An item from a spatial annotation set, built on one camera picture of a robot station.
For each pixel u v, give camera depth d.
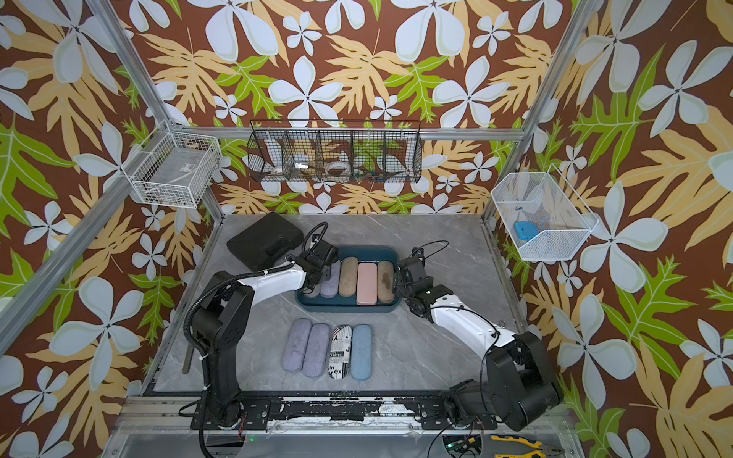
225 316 0.51
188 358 0.84
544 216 0.84
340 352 0.82
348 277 0.98
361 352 0.82
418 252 0.78
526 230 0.80
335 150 0.97
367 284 0.96
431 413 0.74
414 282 0.66
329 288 0.93
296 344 0.83
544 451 0.68
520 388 0.42
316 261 0.77
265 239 1.05
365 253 1.14
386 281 0.97
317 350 0.82
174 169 0.85
